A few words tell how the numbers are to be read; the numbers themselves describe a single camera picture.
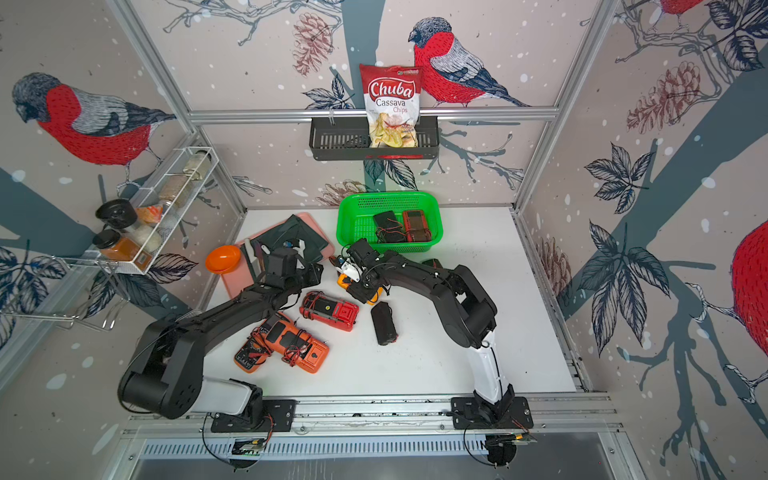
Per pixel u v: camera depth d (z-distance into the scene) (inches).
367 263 28.9
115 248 23.6
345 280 35.8
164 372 16.8
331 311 34.5
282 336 31.6
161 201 29.4
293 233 43.3
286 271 27.8
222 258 39.6
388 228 43.3
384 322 33.8
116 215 24.2
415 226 43.6
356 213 46.0
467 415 28.7
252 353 31.6
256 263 40.8
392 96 32.3
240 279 39.6
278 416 28.8
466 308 21.0
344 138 39.7
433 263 39.6
